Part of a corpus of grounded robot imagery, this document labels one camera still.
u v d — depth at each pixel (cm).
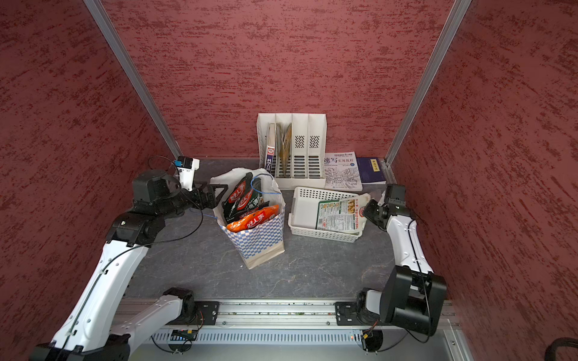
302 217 97
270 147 92
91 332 37
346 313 74
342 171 114
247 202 83
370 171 116
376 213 74
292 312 76
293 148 108
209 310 75
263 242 75
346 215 92
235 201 79
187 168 57
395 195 65
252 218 71
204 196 59
